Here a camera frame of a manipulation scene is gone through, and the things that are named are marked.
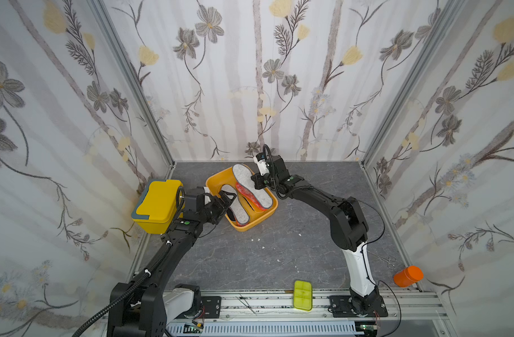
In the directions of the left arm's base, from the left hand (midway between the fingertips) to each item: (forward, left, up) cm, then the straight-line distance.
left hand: (234, 200), depth 81 cm
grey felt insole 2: (+2, -1, -16) cm, 16 cm away
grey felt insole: (+15, -3, -4) cm, 15 cm away
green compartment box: (-31, -25, -18) cm, 44 cm away
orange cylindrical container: (-27, -63, -10) cm, 69 cm away
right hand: (+15, -8, 0) cm, 17 cm away
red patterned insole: (+12, -5, -16) cm, 21 cm away
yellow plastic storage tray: (+23, +6, -13) cm, 27 cm away
